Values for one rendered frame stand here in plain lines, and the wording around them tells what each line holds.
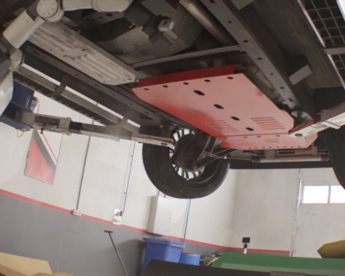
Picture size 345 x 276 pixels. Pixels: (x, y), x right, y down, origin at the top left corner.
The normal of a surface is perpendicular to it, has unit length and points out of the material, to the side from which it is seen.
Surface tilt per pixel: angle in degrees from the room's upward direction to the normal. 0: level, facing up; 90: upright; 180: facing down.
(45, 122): 90
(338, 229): 90
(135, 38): 166
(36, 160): 90
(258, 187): 90
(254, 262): 45
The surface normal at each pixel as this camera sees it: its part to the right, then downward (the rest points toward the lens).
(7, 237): 0.81, -0.04
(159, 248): -0.57, -0.26
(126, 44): 0.05, 0.92
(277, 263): -0.11, -0.89
